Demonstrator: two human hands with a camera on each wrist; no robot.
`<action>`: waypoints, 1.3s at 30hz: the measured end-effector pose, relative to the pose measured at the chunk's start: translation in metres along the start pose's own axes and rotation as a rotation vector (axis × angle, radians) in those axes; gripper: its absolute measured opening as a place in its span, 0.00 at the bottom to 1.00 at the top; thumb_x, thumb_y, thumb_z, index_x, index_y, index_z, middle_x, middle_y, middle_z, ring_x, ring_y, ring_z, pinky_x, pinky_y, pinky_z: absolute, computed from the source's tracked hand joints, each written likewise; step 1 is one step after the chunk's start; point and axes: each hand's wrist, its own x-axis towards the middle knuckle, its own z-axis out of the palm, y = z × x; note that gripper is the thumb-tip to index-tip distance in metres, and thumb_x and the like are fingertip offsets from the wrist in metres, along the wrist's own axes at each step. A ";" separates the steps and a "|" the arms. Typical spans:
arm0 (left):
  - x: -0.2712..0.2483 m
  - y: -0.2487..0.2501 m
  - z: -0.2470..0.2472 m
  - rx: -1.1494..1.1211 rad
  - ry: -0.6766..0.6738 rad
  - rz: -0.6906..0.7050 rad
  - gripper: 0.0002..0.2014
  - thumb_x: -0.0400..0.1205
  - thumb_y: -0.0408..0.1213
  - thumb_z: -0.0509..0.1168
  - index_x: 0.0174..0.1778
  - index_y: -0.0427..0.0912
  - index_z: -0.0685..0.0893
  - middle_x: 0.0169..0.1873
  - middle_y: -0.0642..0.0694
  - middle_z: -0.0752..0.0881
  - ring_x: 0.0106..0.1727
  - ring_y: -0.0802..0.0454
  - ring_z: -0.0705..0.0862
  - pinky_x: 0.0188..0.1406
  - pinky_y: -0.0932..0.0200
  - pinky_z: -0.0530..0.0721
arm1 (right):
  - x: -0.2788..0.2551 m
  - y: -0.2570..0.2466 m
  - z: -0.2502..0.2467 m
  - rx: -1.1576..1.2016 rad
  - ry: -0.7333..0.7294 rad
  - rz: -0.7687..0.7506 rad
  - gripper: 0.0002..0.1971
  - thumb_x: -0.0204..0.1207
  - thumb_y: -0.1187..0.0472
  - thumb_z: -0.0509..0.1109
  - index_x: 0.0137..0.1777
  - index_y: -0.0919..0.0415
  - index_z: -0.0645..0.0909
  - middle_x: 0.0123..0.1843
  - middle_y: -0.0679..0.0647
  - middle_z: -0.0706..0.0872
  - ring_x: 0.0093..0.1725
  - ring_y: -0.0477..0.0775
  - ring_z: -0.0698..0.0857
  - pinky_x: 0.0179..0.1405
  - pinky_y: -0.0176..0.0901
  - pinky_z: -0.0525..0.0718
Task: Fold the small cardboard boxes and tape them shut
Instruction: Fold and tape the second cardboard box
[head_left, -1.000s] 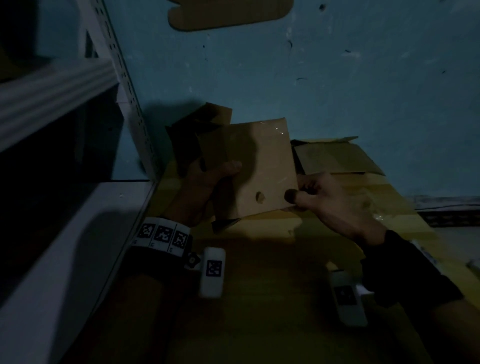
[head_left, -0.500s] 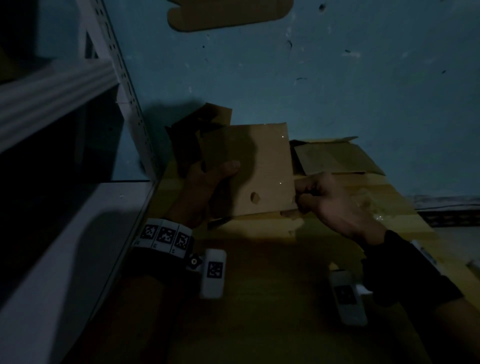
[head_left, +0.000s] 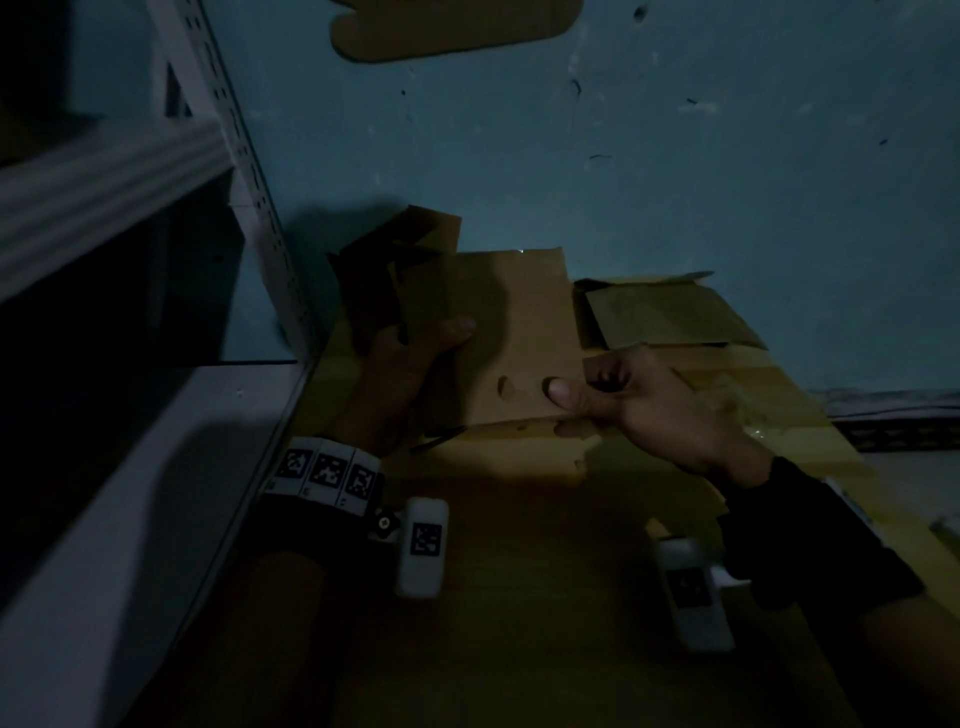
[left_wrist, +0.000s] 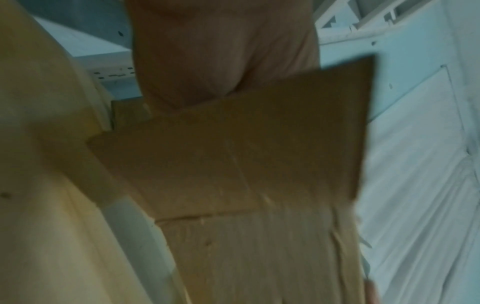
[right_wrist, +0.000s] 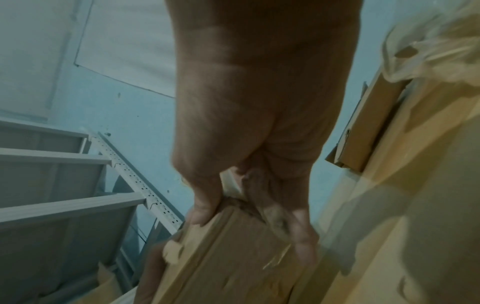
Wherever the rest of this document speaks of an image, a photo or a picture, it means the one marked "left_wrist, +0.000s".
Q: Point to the person's left hand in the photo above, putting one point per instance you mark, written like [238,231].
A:
[210,53]

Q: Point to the person's right hand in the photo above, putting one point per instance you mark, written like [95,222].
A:
[371,292]

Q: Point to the clear packing tape strip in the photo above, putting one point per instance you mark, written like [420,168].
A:
[347,255]

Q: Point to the brown cardboard box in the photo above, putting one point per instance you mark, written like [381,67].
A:
[243,166]
[129,114]

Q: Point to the white metal shelf rack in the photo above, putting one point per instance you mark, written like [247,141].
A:
[105,59]

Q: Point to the white cloth sheet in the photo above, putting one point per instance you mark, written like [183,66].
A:
[420,178]

